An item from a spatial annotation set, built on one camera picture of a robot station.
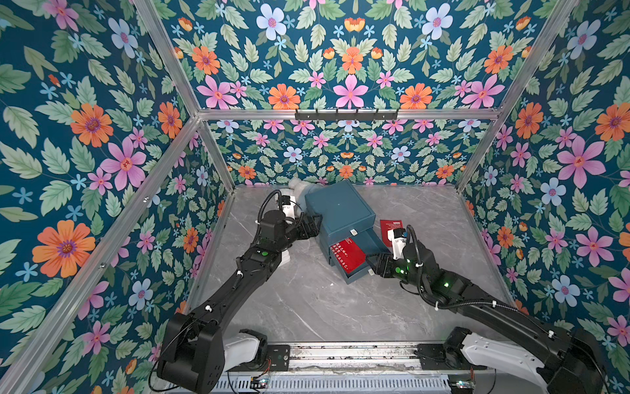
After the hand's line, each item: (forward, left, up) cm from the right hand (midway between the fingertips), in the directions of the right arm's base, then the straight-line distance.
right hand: (374, 254), depth 76 cm
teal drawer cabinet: (+10, +8, -5) cm, 13 cm away
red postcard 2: (+26, -10, -20) cm, 34 cm away
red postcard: (+6, +7, -11) cm, 15 cm away
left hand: (+11, +19, +5) cm, 23 cm away
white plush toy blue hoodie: (+39, +30, -9) cm, 50 cm away
